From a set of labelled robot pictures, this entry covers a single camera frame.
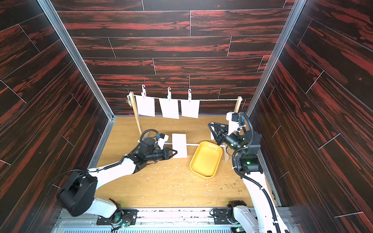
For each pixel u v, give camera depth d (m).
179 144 0.81
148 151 0.67
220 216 0.74
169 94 0.68
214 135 0.62
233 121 0.55
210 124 0.64
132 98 0.69
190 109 0.75
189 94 0.66
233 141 0.57
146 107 0.75
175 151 0.81
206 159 0.95
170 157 0.77
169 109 0.75
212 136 0.63
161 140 0.77
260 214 0.40
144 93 0.67
